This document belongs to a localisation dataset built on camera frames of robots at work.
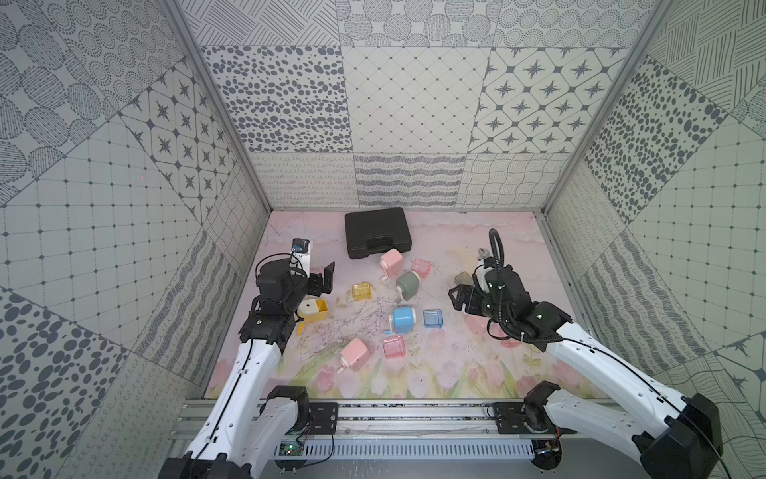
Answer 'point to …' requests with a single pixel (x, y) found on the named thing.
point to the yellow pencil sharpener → (311, 310)
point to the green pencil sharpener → (407, 285)
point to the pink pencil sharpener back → (391, 261)
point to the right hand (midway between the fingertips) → (462, 299)
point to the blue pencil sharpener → (402, 320)
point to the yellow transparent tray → (361, 291)
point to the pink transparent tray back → (423, 267)
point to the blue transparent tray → (433, 317)
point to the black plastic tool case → (374, 233)
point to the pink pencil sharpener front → (353, 356)
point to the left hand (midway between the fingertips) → (322, 260)
